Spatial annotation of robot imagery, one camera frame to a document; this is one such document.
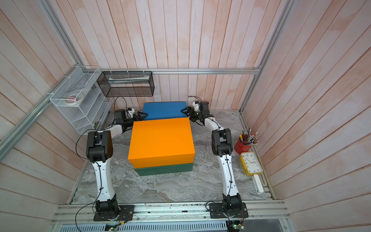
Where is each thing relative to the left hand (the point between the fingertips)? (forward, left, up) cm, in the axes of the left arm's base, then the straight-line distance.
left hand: (147, 118), depth 105 cm
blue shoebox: (+5, -13, +4) cm, 14 cm away
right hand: (+5, -26, +1) cm, 27 cm away
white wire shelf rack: (-17, +26, +20) cm, 37 cm away
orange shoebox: (-30, -15, +13) cm, 36 cm away
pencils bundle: (-19, -69, +3) cm, 72 cm away
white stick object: (-45, -69, -5) cm, 83 cm away
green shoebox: (-40, -15, +2) cm, 43 cm away
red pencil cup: (-25, -63, +1) cm, 68 cm away
